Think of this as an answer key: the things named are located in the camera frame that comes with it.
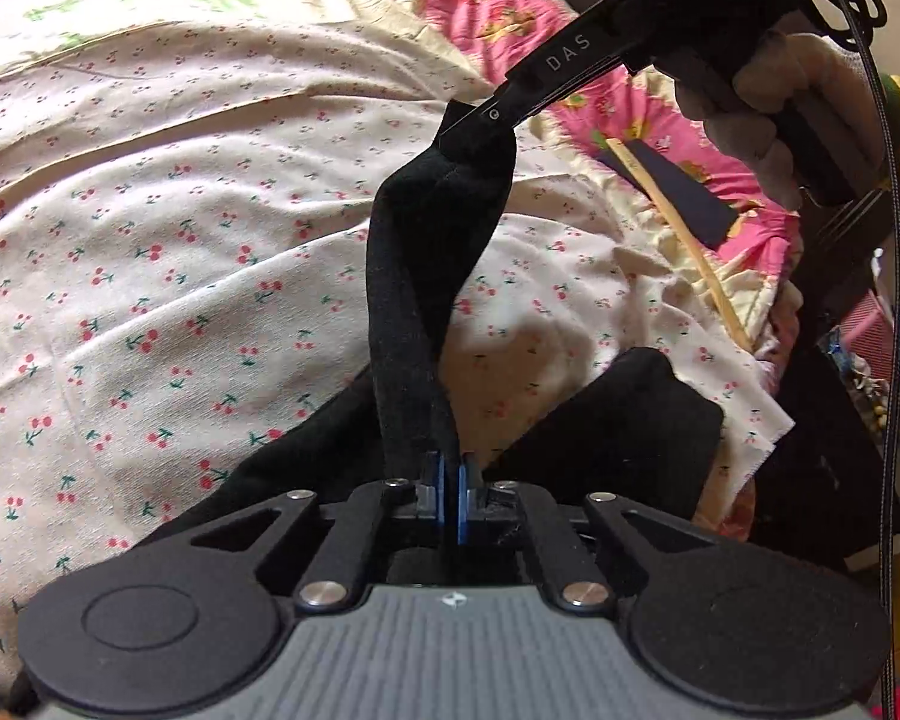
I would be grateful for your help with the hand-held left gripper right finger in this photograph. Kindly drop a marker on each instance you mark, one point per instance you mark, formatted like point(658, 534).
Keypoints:
point(465, 499)

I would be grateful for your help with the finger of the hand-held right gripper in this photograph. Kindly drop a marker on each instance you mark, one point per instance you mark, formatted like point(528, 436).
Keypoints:
point(469, 124)

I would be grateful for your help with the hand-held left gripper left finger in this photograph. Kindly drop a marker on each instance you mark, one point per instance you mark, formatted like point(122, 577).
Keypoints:
point(439, 499)

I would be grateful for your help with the black pants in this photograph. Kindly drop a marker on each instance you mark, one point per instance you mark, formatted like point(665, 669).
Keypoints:
point(405, 277)

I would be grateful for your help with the person's right hand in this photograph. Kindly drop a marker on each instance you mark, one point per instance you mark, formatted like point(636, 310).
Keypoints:
point(720, 105)

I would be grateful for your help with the pink floral bed sheet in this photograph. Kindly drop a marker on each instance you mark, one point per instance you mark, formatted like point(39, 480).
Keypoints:
point(630, 112)

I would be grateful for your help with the wooden stick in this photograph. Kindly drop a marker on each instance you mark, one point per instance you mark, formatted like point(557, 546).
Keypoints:
point(690, 240)

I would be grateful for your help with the cherry print bed sheet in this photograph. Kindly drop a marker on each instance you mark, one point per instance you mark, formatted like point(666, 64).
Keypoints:
point(157, 240)

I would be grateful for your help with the dark nightstand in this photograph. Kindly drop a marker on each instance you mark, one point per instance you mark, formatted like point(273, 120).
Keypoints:
point(817, 465)

